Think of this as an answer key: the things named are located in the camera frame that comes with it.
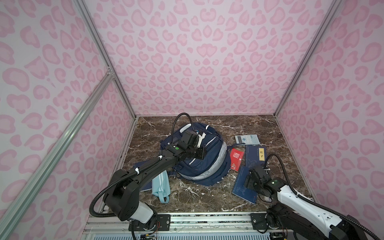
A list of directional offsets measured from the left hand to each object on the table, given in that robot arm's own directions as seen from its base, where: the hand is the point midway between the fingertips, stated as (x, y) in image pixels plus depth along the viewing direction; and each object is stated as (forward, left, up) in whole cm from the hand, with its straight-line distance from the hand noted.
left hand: (208, 151), depth 81 cm
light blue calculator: (+18, -32, -14) cm, 39 cm away
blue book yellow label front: (-16, -17, -14) cm, 27 cm away
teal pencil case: (-14, +26, -13) cm, 32 cm away
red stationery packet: (+5, -19, -14) cm, 24 cm away
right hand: (-12, -24, -16) cm, 31 cm away
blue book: (-14, +34, -12) cm, 39 cm away
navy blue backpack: (-6, -4, -2) cm, 7 cm away
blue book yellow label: (+5, -31, -14) cm, 34 cm away
